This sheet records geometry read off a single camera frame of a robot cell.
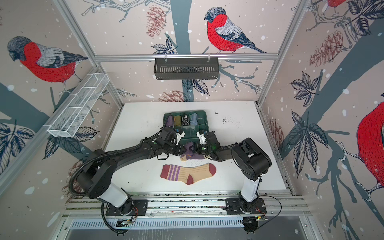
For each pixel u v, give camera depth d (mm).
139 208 731
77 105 777
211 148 761
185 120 1007
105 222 686
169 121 1025
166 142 701
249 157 509
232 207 729
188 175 835
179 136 812
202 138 878
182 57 910
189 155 879
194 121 1008
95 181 439
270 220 694
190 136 920
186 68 1063
